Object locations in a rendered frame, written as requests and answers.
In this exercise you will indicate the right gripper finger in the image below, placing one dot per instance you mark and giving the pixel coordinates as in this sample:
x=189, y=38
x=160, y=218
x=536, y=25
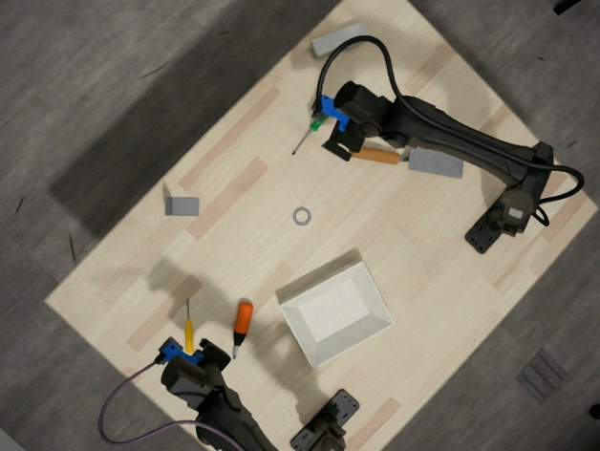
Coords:
x=346, y=157

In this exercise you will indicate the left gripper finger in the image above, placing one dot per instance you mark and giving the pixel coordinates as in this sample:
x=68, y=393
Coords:
x=203, y=342

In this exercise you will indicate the grey ring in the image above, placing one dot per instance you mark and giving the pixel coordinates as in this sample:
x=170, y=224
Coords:
x=300, y=209

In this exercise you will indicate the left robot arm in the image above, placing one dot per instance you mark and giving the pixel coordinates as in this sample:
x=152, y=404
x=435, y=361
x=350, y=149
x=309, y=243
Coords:
x=185, y=380

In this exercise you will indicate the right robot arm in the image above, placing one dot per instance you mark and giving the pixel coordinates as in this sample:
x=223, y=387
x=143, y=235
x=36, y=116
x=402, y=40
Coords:
x=506, y=161

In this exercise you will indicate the orange-handled screwdriver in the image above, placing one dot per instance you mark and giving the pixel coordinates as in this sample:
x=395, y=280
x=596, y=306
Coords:
x=241, y=326

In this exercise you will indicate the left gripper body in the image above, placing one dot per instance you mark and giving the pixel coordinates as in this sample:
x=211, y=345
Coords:
x=210, y=358

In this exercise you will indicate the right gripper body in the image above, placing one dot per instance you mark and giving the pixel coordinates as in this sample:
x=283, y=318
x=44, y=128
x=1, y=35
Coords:
x=348, y=134

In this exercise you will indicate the white tray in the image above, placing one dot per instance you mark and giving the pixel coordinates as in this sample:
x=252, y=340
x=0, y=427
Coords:
x=336, y=313

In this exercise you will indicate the green-handled screwdriver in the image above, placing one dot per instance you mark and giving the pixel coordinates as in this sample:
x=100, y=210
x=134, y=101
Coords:
x=314, y=127

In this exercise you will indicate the yellow-handled screwdriver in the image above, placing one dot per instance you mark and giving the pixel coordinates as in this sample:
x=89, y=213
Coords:
x=189, y=340

